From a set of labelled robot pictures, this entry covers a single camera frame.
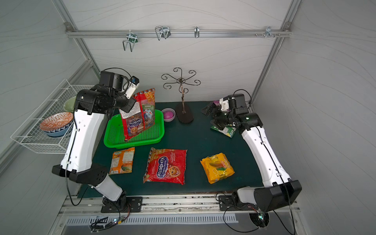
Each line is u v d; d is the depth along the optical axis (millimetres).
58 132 569
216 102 1131
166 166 815
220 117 616
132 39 785
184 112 1113
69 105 697
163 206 735
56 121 628
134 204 733
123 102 581
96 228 686
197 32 793
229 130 1014
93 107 406
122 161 861
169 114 1046
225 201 744
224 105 672
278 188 380
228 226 650
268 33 766
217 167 814
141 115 762
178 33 794
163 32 761
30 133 565
